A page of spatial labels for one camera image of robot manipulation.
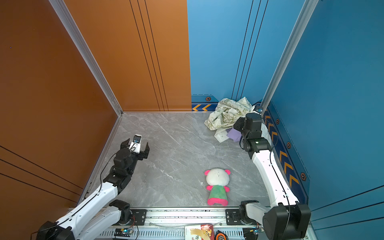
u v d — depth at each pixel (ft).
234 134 2.78
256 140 1.76
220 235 2.19
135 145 2.21
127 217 2.20
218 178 2.60
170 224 2.37
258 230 2.28
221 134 3.46
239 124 2.24
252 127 1.78
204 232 2.19
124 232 2.32
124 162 1.97
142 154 2.42
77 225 1.39
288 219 1.21
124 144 2.37
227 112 3.45
